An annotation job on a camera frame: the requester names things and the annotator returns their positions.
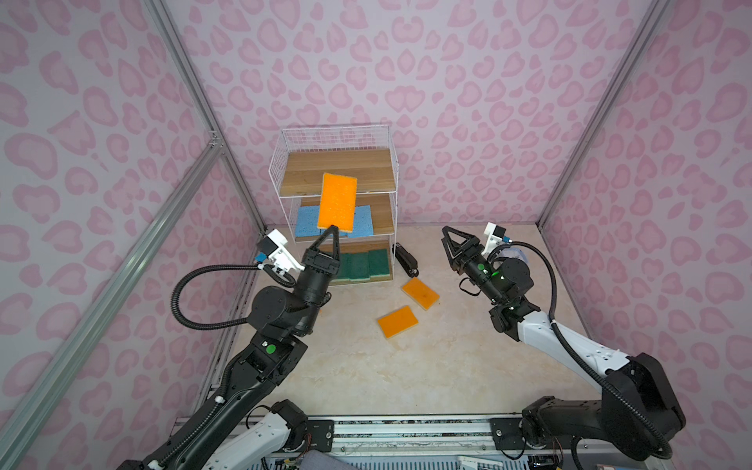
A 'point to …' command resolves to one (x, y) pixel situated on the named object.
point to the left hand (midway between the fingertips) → (337, 222)
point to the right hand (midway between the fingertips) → (443, 233)
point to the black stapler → (406, 260)
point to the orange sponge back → (420, 294)
